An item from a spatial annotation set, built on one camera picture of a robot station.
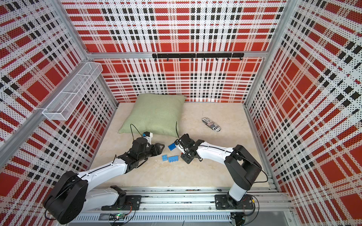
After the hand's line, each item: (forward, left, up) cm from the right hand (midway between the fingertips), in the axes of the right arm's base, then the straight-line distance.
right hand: (190, 154), depth 89 cm
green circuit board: (-32, +37, 0) cm, 49 cm away
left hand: (+4, +17, +5) cm, 18 cm away
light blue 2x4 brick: (-2, +11, -1) cm, 11 cm away
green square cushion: (+25, +22, +11) cm, 35 cm away
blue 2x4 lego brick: (+7, +12, -3) cm, 14 cm away
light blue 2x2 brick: (-2, +16, -1) cm, 16 cm away
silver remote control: (+24, -15, 0) cm, 29 cm away
